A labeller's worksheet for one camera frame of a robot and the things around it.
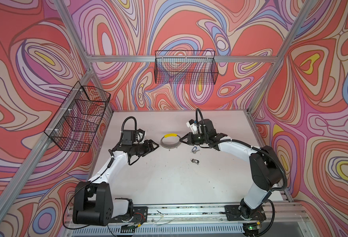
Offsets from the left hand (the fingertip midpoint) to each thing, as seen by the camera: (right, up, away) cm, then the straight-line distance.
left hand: (158, 146), depth 84 cm
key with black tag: (+23, -11, +9) cm, 27 cm away
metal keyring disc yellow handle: (+7, 0, 0) cm, 7 cm away
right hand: (+14, +2, +2) cm, 14 cm away
